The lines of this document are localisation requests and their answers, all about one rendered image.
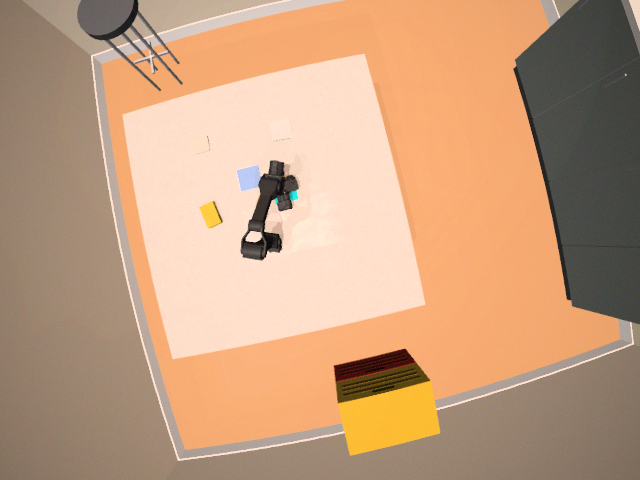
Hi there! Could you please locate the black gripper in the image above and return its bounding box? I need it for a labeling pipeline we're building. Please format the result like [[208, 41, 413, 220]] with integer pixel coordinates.
[[277, 183, 293, 211]]

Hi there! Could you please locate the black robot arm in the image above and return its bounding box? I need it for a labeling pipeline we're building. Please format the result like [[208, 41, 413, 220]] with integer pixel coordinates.
[[240, 160, 299, 261]]

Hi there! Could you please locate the yellow rectangular block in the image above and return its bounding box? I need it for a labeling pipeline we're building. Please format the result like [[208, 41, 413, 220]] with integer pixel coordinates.
[[200, 201, 223, 228]]

